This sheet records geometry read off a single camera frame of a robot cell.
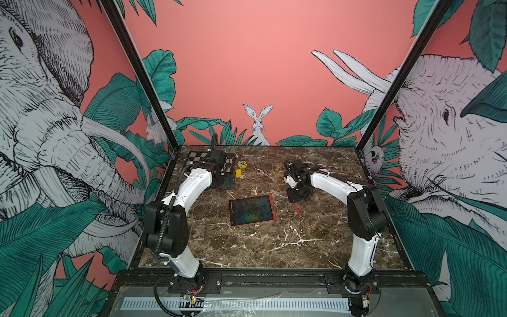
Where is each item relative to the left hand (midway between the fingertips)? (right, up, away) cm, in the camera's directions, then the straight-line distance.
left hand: (224, 181), depth 90 cm
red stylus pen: (+35, -14, +5) cm, 38 cm away
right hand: (+32, -7, +4) cm, 33 cm away
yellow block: (+5, +3, +17) cm, 18 cm away
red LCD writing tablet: (+12, -15, +3) cm, 19 cm away
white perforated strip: (+10, -43, -19) cm, 48 cm away
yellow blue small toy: (+7, +8, +21) cm, 23 cm away
